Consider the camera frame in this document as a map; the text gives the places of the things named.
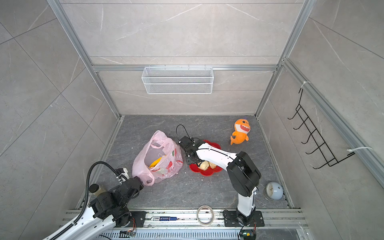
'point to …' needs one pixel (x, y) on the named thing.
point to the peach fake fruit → (212, 165)
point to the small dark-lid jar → (93, 188)
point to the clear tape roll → (212, 220)
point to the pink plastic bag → (156, 157)
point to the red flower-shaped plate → (209, 171)
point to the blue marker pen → (164, 218)
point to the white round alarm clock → (273, 191)
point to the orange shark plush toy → (242, 127)
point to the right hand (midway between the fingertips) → (193, 158)
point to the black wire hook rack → (316, 137)
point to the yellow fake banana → (155, 162)
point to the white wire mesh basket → (178, 80)
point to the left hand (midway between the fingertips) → (142, 176)
